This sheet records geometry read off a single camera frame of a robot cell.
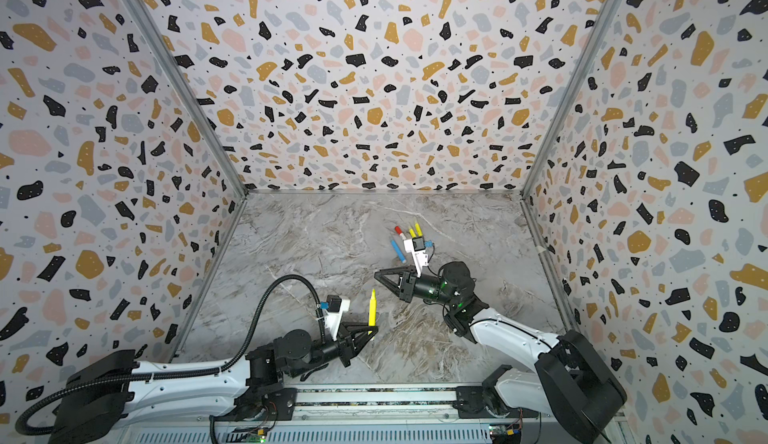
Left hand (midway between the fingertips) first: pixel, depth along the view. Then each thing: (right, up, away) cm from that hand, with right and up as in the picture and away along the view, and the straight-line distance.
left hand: (377, 329), depth 68 cm
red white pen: (+5, +20, +41) cm, 46 cm away
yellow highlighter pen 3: (+11, +21, +41) cm, 48 cm away
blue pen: (+5, +14, +35) cm, 38 cm away
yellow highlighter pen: (-1, +4, +2) cm, 5 cm away
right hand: (-1, +12, +1) cm, 12 cm away
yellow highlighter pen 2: (+9, +20, +40) cm, 46 cm away
